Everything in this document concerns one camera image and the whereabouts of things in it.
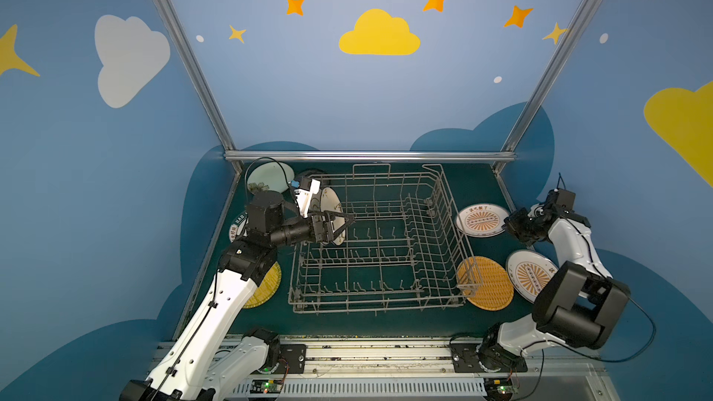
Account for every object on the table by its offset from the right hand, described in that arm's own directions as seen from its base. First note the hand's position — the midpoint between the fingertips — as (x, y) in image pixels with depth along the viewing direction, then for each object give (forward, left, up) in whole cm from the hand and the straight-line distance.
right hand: (507, 221), depth 88 cm
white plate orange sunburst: (+4, +6, -5) cm, 9 cm away
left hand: (-15, +50, +19) cm, 56 cm away
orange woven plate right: (-15, +6, -13) cm, 21 cm away
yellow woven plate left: (-22, +76, -12) cm, 80 cm away
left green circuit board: (-46, +69, -12) cm, 84 cm away
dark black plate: (+30, +71, -12) cm, 78 cm away
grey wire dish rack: (-6, +31, -10) cm, 33 cm away
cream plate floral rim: (+6, +58, -2) cm, 58 cm away
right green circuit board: (-43, +9, -14) cm, 46 cm away
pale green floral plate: (+27, +88, -13) cm, 93 cm away
